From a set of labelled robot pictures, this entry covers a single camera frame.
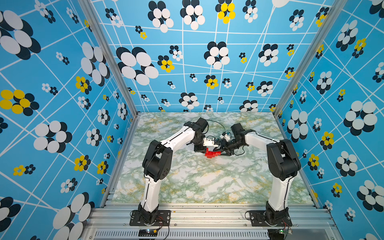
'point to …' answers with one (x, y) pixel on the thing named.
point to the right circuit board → (278, 233)
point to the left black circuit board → (147, 232)
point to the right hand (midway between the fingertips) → (218, 151)
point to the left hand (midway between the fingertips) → (205, 146)
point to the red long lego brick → (212, 154)
